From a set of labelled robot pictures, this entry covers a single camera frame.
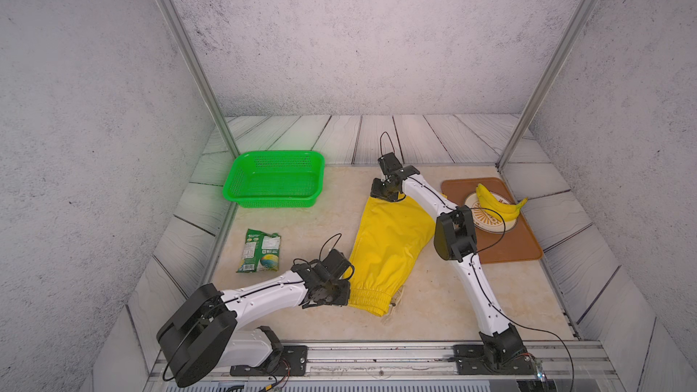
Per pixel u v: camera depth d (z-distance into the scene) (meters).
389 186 0.84
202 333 0.41
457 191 1.14
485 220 1.01
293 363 0.73
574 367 0.70
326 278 0.66
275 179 1.17
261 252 0.93
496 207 0.99
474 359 0.72
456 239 0.67
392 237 0.94
